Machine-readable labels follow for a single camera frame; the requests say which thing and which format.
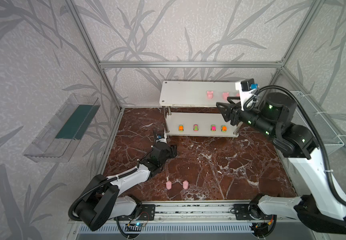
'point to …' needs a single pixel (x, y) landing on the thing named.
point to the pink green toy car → (195, 128)
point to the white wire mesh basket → (330, 138)
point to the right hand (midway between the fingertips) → (224, 97)
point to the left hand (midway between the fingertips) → (175, 142)
